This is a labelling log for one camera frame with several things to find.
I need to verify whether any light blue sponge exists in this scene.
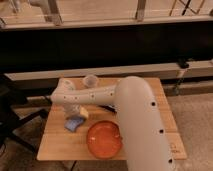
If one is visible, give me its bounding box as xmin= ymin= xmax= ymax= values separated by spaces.
xmin=65 ymin=116 xmax=85 ymax=132

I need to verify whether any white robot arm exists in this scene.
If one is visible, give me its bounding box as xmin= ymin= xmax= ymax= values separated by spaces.
xmin=51 ymin=76 xmax=175 ymax=171

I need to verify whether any clear plastic cup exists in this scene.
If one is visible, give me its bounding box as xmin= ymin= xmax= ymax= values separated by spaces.
xmin=82 ymin=75 xmax=99 ymax=88

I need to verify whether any black table stand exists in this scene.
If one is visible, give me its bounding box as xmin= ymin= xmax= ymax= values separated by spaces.
xmin=0 ymin=74 xmax=51 ymax=154

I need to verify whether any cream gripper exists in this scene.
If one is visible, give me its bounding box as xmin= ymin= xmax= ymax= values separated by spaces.
xmin=66 ymin=105 xmax=89 ymax=119

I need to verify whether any black clamp on rail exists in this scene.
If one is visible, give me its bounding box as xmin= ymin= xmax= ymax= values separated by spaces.
xmin=177 ymin=58 xmax=189 ymax=69

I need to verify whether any black striped case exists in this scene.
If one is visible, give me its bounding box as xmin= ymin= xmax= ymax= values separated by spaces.
xmin=99 ymin=105 xmax=116 ymax=113

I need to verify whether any orange round plate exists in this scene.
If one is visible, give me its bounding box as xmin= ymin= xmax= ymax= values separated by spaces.
xmin=86 ymin=120 xmax=122 ymax=159

